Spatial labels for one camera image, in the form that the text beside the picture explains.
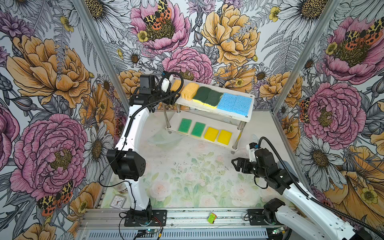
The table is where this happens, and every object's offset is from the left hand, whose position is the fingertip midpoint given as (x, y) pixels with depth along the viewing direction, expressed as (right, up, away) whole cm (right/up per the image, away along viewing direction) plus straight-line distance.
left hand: (174, 96), depth 81 cm
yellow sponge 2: (+30, -23, +16) cm, 41 cm away
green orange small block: (+19, -60, -8) cm, 63 cm away
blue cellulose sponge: (+28, -4, -5) cm, 28 cm away
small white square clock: (-28, -55, -4) cm, 61 cm away
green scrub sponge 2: (+13, -18, +19) cm, 29 cm away
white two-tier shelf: (+19, -9, -6) cm, 22 cm away
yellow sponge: (+22, -21, +19) cm, 36 cm away
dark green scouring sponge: (+15, +1, -1) cm, 15 cm away
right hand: (+34, -37, -2) cm, 50 cm away
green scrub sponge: (+4, -15, +23) cm, 28 cm away
